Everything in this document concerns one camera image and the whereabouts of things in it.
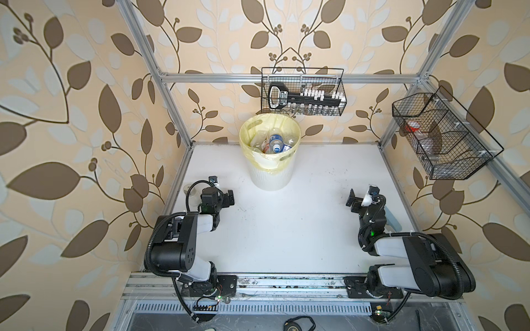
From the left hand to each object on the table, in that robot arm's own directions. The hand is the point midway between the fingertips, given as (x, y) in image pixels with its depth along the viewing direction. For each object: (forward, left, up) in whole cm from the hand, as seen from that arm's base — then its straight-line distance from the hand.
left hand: (216, 190), depth 95 cm
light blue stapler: (-14, -76, 0) cm, 78 cm away
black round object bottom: (-49, -32, -3) cm, 59 cm away
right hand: (-4, -66, +5) cm, 66 cm away
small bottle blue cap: (+13, -27, +18) cm, 35 cm away
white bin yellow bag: (+1, -24, +14) cm, 28 cm away
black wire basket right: (+1, -89, +30) cm, 94 cm away
